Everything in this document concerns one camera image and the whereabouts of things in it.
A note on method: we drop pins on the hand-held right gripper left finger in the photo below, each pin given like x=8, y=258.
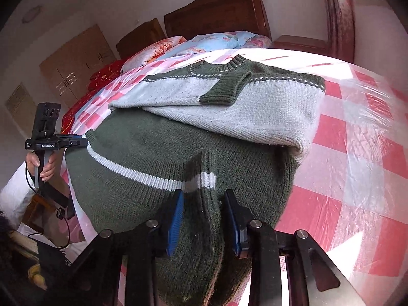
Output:
x=175, y=223

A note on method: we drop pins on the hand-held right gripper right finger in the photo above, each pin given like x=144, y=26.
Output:
x=236, y=234

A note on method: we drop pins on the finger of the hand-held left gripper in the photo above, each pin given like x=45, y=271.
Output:
x=75, y=141

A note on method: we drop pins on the green knit sweater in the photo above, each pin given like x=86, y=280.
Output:
x=143, y=153

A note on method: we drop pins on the person's left forearm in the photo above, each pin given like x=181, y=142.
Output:
x=14, y=197

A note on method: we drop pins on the person's left hand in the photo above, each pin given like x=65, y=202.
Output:
x=47, y=169

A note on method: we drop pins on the louvered vent panel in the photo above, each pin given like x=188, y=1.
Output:
x=20, y=105

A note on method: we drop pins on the light wooden wardrobe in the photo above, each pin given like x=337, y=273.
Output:
x=76, y=67

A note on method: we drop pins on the red patterned bedding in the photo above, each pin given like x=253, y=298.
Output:
x=102, y=75

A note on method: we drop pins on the round ceiling lamp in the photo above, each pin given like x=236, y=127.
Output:
x=32, y=14

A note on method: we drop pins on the pink floral pillow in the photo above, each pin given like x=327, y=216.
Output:
x=149, y=52
x=261, y=42

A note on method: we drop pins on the small dark wooden headboard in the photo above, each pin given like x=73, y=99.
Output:
x=140, y=40

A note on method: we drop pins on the pink checkered bed cover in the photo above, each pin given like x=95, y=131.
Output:
x=350, y=165

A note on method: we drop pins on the blue floral pillow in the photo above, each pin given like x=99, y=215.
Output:
x=210, y=43

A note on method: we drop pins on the large carved wooden headboard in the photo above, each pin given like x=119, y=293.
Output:
x=220, y=12

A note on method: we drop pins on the wooden nightstand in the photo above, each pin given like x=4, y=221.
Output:
x=299, y=45

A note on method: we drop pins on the pink floral curtain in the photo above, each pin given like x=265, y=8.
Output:
x=339, y=16

